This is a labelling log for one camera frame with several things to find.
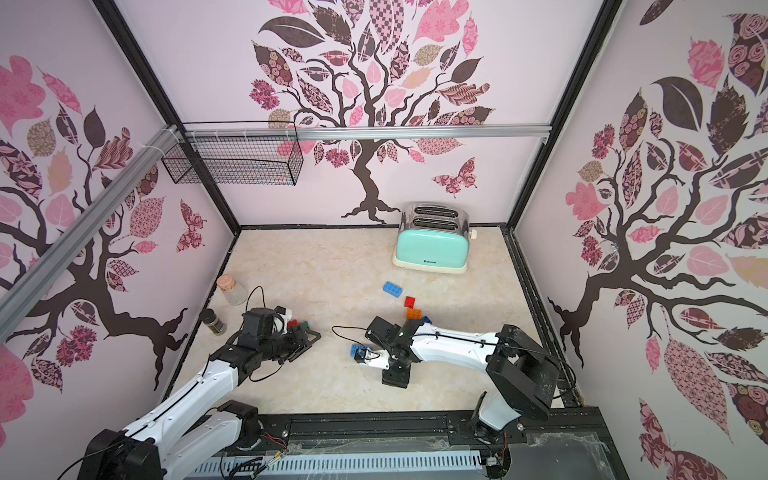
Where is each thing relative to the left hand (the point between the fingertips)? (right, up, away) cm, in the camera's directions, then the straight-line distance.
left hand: (319, 345), depth 83 cm
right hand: (+21, -6, 0) cm, 22 cm away
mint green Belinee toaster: (+34, +32, +13) cm, 48 cm away
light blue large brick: (+21, +14, +18) cm, 31 cm away
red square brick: (+26, +10, +15) cm, 32 cm away
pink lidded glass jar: (-31, +13, +13) cm, 36 cm away
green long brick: (-7, +4, +9) cm, 12 cm away
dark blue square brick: (+32, +5, +10) cm, 34 cm away
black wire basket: (-43, +65, +39) cm, 87 cm away
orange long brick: (+28, +6, +12) cm, 31 cm away
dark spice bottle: (-33, +8, +2) cm, 34 cm away
